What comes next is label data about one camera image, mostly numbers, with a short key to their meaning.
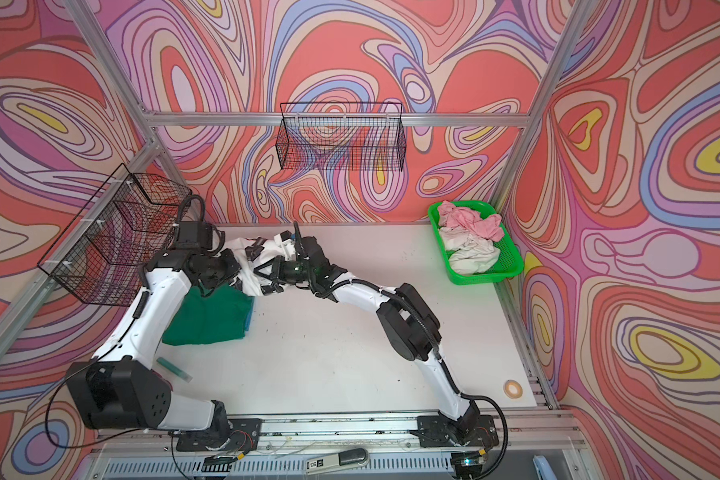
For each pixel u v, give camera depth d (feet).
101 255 2.36
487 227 3.55
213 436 2.20
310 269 2.30
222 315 2.98
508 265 3.35
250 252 2.70
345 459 2.17
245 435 2.36
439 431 2.42
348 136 3.15
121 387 1.32
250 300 3.15
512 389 2.64
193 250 2.02
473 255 3.46
